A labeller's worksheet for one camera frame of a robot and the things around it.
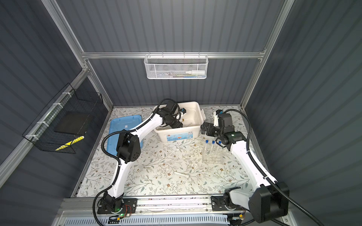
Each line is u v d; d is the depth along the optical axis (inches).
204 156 35.9
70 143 26.2
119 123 42.9
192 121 43.4
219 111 28.3
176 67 43.9
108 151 37.0
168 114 29.7
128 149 23.2
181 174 33.0
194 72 36.2
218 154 35.9
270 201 15.3
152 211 28.5
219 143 26.3
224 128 23.5
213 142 31.7
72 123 28.6
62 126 28.4
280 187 15.4
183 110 35.0
